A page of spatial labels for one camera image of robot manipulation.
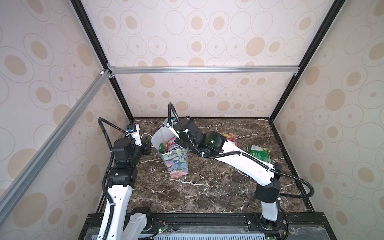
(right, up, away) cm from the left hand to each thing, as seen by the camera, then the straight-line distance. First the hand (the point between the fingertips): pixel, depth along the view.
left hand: (150, 134), depth 70 cm
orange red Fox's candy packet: (+46, -2, +34) cm, 57 cm away
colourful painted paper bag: (+11, -11, +4) cm, 17 cm away
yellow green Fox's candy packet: (+3, -8, +18) cm, 20 cm away
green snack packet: (+63, -12, +24) cm, 68 cm away
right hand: (+15, +3, -2) cm, 15 cm away
